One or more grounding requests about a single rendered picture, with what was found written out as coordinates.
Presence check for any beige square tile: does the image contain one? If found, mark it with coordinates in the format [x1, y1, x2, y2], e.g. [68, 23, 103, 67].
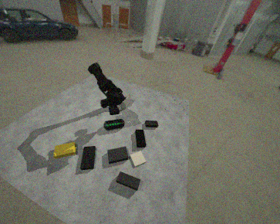
[130, 151, 147, 167]

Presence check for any yellow box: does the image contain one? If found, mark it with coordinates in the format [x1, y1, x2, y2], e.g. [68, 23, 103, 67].
[53, 142, 76, 159]

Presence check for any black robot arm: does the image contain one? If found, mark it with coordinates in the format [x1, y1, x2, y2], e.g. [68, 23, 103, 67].
[88, 63, 127, 108]

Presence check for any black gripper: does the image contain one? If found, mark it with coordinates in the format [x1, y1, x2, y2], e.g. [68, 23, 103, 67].
[106, 97, 120, 115]

